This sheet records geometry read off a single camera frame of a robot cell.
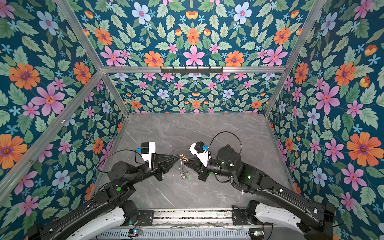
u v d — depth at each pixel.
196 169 0.55
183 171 0.57
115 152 1.04
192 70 0.93
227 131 0.43
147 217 0.74
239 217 0.73
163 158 0.53
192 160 0.56
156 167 0.50
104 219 0.57
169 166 0.55
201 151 0.49
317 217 0.40
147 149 0.48
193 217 0.75
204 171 0.50
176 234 0.77
